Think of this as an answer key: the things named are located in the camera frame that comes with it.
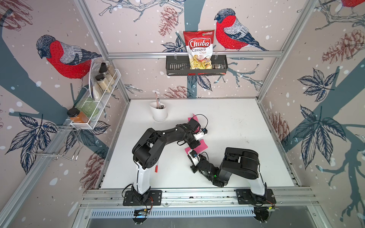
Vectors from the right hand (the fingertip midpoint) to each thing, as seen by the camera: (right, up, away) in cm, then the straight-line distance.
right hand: (189, 156), depth 89 cm
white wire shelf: (-47, +37, -17) cm, 62 cm away
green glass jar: (-51, +32, -21) cm, 63 cm away
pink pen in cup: (-23, +36, +14) cm, 45 cm away
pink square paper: (+6, +5, 0) cm, 8 cm away
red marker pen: (-20, -6, -6) cm, 21 cm away
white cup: (-22, +27, +12) cm, 36 cm away
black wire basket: (-7, +60, +6) cm, 61 cm away
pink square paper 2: (+4, +24, +16) cm, 30 cm away
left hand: (+6, +8, +5) cm, 11 cm away
